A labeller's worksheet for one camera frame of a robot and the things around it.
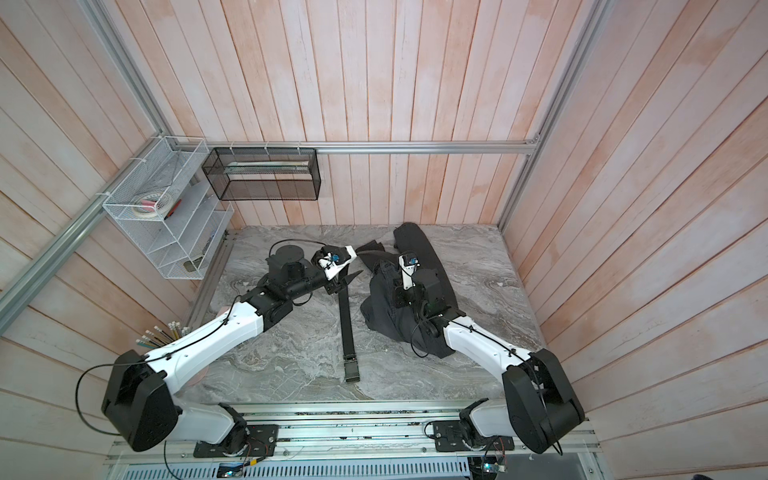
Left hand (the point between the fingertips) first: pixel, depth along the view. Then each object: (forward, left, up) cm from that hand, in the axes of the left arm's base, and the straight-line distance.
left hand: (352, 260), depth 76 cm
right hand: (+3, -12, -12) cm, 17 cm away
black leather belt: (-15, +2, -27) cm, 31 cm away
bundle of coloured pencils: (-16, +51, -13) cm, 55 cm away
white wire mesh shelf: (+4, +46, +1) cm, 46 cm away
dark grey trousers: (+24, -21, -25) cm, 40 cm away
